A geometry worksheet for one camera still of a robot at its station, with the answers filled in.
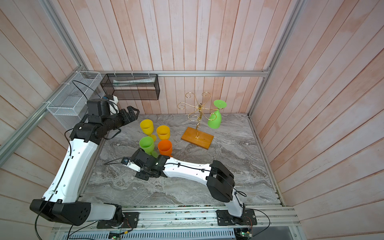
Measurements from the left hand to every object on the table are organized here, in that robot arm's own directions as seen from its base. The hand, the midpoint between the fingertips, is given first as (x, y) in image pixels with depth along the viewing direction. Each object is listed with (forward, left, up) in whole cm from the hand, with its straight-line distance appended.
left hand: (133, 117), depth 71 cm
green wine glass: (-1, -3, -22) cm, 22 cm away
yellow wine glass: (+13, +1, -22) cm, 26 cm away
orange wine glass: (-2, -13, -23) cm, 27 cm away
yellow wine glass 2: (+7, -11, -22) cm, 26 cm away
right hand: (-17, -1, -22) cm, 27 cm away
